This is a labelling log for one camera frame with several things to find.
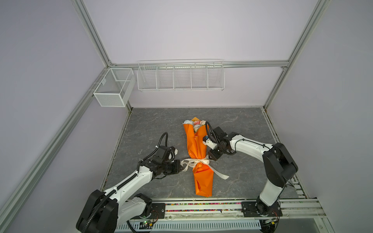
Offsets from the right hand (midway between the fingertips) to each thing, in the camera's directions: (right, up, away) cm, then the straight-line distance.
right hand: (213, 155), depth 91 cm
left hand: (-18, -6, -10) cm, 22 cm away
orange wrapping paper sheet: (-10, +5, -6) cm, 13 cm away
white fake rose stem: (-16, +21, +8) cm, 28 cm away
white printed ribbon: (-16, -3, -8) cm, 18 cm away
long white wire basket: (-17, +53, +8) cm, 57 cm away
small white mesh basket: (-66, +43, +7) cm, 79 cm away
